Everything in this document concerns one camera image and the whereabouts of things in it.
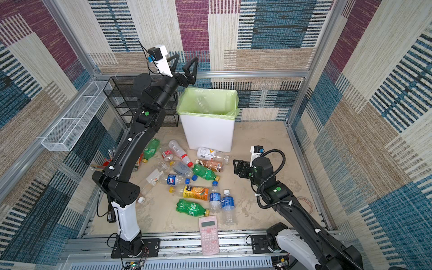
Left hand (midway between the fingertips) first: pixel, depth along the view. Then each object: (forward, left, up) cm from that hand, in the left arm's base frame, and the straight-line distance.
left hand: (187, 56), depth 59 cm
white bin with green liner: (+1, -6, -28) cm, 29 cm away
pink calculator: (-43, -6, -59) cm, 73 cm away
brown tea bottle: (-10, -9, -55) cm, 57 cm away
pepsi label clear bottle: (-18, +13, -55) cm, 59 cm away
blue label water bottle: (-28, -8, -56) cm, 63 cm away
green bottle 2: (-12, -1, -58) cm, 59 cm away
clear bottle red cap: (+3, +16, -54) cm, 56 cm away
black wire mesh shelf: (+28, +47, -32) cm, 63 cm away
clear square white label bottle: (-19, +26, -57) cm, 65 cm away
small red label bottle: (-3, +19, -55) cm, 58 cm away
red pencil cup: (-11, +48, -49) cm, 69 cm away
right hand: (-18, -21, -42) cm, 50 cm away
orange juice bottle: (-26, +3, -54) cm, 60 cm away
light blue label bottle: (-12, +9, -54) cm, 56 cm away
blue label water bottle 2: (-32, -14, -54) cm, 64 cm away
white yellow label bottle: (-4, -5, -53) cm, 53 cm away
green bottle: (-34, +2, -54) cm, 63 cm away
